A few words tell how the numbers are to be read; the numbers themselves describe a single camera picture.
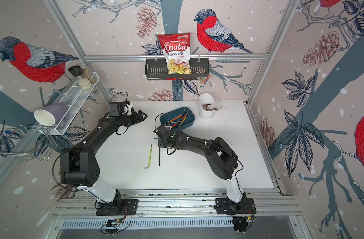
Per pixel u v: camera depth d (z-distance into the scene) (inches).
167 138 26.9
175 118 43.2
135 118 31.8
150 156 36.4
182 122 42.3
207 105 41.3
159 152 36.8
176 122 42.1
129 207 28.7
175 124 42.2
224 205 28.8
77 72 30.8
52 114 24.1
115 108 27.7
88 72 33.6
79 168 17.8
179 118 43.5
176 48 31.9
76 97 32.4
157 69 37.4
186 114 43.9
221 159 19.6
